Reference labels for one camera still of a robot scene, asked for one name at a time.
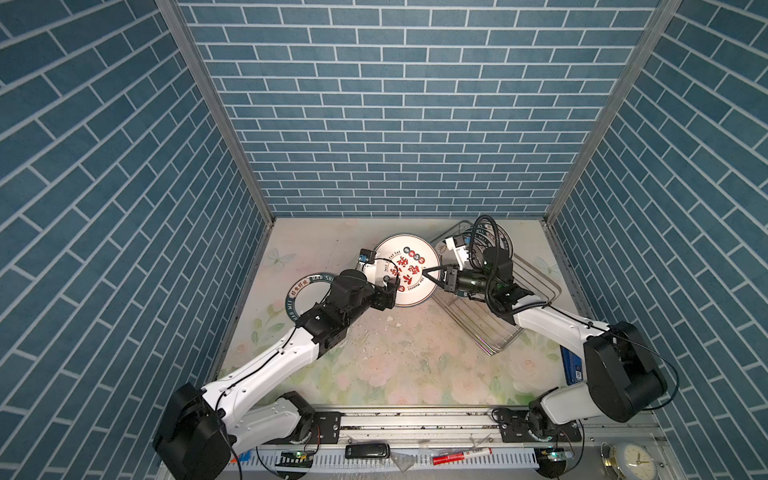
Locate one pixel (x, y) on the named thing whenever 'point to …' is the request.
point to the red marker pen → (455, 457)
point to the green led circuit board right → (552, 461)
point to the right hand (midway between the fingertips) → (422, 270)
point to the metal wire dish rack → (514, 285)
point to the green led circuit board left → (295, 459)
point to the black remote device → (368, 451)
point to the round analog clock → (640, 462)
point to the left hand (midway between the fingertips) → (389, 278)
